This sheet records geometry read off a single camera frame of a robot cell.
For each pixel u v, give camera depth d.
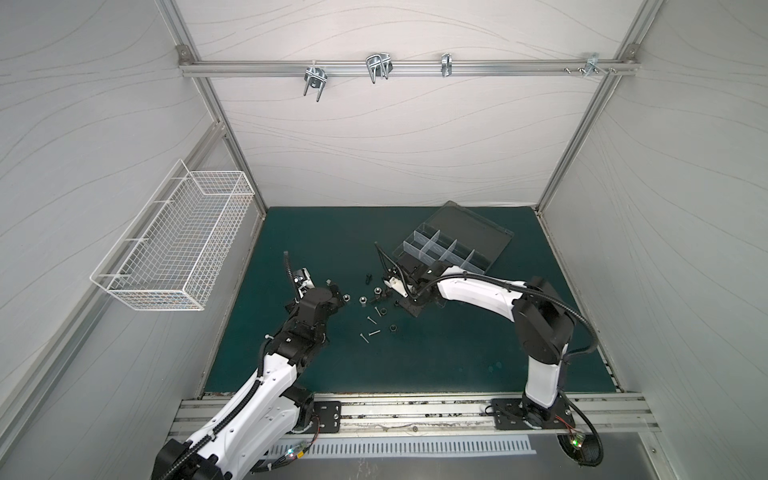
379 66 0.77
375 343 0.86
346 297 0.94
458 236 1.15
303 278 0.69
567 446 0.73
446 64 0.78
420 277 0.66
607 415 0.75
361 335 0.87
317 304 0.59
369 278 0.99
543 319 0.48
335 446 0.70
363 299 0.93
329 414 0.74
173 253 0.69
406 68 0.79
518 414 0.73
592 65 0.77
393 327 0.88
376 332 0.88
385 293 0.96
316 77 0.79
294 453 0.68
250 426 0.46
